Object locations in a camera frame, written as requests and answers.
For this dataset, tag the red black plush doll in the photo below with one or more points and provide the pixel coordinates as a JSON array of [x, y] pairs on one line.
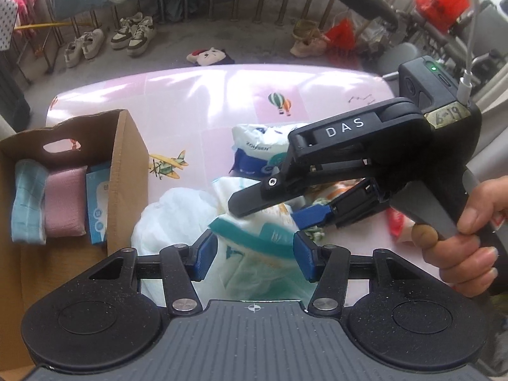
[[208, 55]]

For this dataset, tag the metal balcony railing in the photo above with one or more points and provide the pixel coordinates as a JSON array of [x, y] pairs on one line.
[[258, 6]]

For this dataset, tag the pink slippers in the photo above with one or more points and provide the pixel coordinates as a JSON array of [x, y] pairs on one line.
[[305, 49]]

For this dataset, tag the white plastic bag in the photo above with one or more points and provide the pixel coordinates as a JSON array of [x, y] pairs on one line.
[[246, 254]]

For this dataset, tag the person's right hand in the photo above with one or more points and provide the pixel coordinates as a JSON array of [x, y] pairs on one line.
[[476, 254]]

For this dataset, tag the grey round seat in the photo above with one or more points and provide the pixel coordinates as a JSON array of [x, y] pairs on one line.
[[397, 55]]

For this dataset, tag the yellow pole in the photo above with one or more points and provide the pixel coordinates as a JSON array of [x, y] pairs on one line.
[[43, 26]]

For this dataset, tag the pink printed tablecloth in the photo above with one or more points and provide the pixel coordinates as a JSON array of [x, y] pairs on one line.
[[198, 95]]

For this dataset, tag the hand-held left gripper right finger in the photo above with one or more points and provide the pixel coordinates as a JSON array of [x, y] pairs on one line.
[[305, 258]]

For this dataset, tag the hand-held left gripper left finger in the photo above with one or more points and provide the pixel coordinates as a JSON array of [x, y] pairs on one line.
[[204, 254]]

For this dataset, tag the brown white sneaker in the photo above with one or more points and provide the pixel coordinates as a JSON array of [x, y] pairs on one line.
[[125, 31]]

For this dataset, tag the large red plastic bag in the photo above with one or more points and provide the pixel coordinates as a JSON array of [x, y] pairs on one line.
[[442, 2]]

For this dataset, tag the blue edged flat pack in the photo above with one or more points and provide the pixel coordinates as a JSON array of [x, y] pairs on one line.
[[97, 206]]

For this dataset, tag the pink wet wipes pack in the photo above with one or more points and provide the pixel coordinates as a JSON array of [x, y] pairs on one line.
[[397, 224]]

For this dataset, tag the wheelchair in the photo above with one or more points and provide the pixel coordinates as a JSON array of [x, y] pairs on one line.
[[488, 20]]

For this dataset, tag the black padded seat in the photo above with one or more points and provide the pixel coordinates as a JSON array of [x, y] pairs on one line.
[[369, 2]]

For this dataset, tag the pink towel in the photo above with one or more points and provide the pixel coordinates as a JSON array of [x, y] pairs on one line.
[[65, 202]]

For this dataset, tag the small red bag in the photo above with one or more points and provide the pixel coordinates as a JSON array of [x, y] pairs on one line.
[[341, 35]]

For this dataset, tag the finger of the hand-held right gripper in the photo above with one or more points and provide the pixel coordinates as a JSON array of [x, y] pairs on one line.
[[313, 216], [258, 196]]

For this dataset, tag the white blue tissue pack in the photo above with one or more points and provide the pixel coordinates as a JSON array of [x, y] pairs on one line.
[[254, 143]]

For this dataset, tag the brown cardboard box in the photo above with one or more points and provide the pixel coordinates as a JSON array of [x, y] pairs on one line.
[[127, 166]]

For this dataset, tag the straw basket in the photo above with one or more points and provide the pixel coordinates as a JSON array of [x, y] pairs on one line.
[[306, 31]]

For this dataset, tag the blue checked towel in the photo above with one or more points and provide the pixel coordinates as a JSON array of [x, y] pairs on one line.
[[27, 202]]

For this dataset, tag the black white sneakers pair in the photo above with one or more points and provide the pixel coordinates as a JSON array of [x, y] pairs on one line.
[[141, 39]]

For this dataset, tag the white star print cloth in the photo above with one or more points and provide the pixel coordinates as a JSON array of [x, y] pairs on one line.
[[6, 24]]

